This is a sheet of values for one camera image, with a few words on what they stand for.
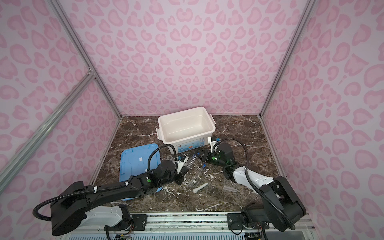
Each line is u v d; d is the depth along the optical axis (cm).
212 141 78
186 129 113
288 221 39
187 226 72
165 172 60
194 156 80
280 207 42
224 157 65
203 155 75
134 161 96
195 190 82
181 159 69
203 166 92
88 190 45
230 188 83
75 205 41
